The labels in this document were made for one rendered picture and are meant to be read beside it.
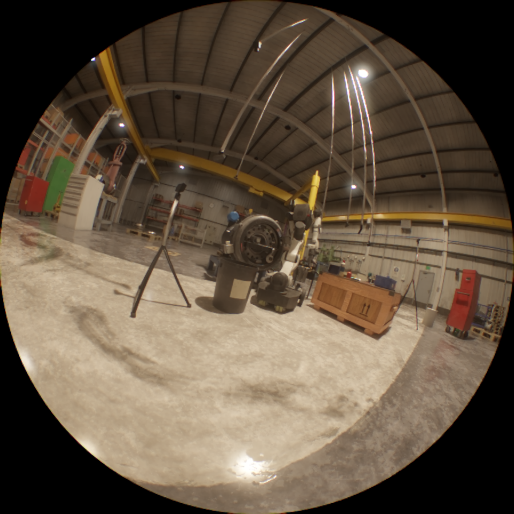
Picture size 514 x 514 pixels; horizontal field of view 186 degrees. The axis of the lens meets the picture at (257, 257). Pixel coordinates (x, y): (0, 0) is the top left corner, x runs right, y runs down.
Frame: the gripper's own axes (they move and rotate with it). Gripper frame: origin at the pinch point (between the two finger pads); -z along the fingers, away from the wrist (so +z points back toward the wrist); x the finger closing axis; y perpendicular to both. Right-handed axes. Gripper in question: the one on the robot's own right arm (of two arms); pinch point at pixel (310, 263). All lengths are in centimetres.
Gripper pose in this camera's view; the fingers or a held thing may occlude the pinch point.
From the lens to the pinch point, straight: 195.2
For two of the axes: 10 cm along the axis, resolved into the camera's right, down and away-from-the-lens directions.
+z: 2.9, -9.2, 2.6
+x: 4.9, 3.8, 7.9
